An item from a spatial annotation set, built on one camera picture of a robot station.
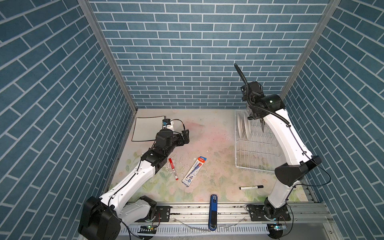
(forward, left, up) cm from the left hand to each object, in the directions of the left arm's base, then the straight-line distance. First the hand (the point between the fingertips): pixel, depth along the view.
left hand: (183, 131), depth 79 cm
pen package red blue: (-14, -5, -21) cm, 25 cm away
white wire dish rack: (+2, -48, -23) cm, 53 cm away
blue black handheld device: (-35, -15, -21) cm, 43 cm away
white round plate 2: (+10, -39, -8) cm, 41 cm away
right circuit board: (-41, -47, -22) cm, 66 cm away
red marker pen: (-12, +6, -22) cm, 26 cm away
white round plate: (+11, -35, -9) cm, 38 cm away
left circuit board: (-41, +17, -26) cm, 51 cm away
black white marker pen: (-23, -42, -21) cm, 52 cm away
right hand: (+6, -39, +15) cm, 42 cm away
